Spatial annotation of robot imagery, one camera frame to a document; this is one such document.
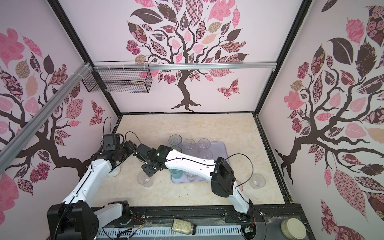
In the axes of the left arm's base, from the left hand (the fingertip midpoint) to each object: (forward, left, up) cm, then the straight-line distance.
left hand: (134, 149), depth 84 cm
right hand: (-11, -12, +2) cm, 16 cm away
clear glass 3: (+2, -42, -8) cm, 43 cm away
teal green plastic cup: (-14, -26, -3) cm, 29 cm away
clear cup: (-13, -5, -12) cm, 19 cm away
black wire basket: (+42, +15, +20) cm, 49 cm away
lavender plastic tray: (+7, -51, -12) cm, 53 cm away
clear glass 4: (-13, -33, -8) cm, 36 cm away
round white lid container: (-38, -79, -6) cm, 88 cm away
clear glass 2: (+10, -41, -9) cm, 43 cm away
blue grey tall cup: (+9, -22, -4) cm, 25 cm away
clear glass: (+8, -31, -8) cm, 33 cm away
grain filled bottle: (-37, -30, -8) cm, 48 cm away
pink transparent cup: (-28, -51, +21) cm, 62 cm away
